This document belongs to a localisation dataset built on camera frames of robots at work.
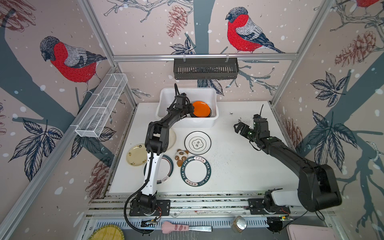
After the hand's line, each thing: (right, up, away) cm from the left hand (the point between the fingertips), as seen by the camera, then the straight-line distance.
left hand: (193, 105), depth 107 cm
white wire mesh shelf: (-50, -2, -29) cm, 57 cm away
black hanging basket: (+9, +26, -3) cm, 28 cm away
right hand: (+28, -15, -18) cm, 36 cm away
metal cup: (+19, -52, -46) cm, 72 cm away
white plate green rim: (-16, -40, -21) cm, 48 cm away
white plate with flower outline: (+3, -25, -9) cm, 27 cm away
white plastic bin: (-21, +6, +7) cm, 23 cm away
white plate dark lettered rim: (+2, -40, -21) cm, 45 cm away
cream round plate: (-15, -23, -6) cm, 28 cm away
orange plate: (+6, -3, +6) cm, 9 cm away
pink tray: (+48, -60, -41) cm, 87 cm away
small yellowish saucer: (-36, -32, -14) cm, 50 cm away
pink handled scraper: (-11, -59, -40) cm, 72 cm away
